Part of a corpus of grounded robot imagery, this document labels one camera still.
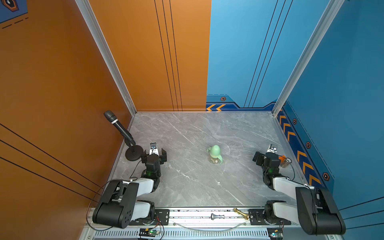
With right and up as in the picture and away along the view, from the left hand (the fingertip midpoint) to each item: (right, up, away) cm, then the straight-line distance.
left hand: (154, 148), depth 90 cm
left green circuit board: (+1, -38, -18) cm, 42 cm away
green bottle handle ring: (+38, -4, -5) cm, 39 cm away
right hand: (+68, -4, +1) cm, 68 cm away
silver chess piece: (+34, -31, -18) cm, 49 cm away
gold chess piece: (+50, -31, -18) cm, 61 cm away
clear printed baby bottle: (+37, -8, +1) cm, 38 cm away
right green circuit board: (+64, -38, -19) cm, 77 cm away
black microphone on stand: (-14, -4, +5) cm, 15 cm away
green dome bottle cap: (+36, 0, -8) cm, 37 cm away
